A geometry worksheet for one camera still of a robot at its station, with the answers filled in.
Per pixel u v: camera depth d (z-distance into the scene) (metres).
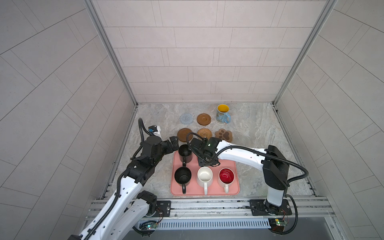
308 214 0.70
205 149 0.57
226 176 0.80
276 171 0.45
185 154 0.87
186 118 1.06
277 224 0.68
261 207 0.71
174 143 0.65
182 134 0.98
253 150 0.49
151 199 0.62
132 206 0.57
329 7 0.71
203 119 1.06
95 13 0.74
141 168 0.50
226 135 0.99
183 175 0.79
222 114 0.98
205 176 0.81
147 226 0.65
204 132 0.99
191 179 0.77
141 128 0.52
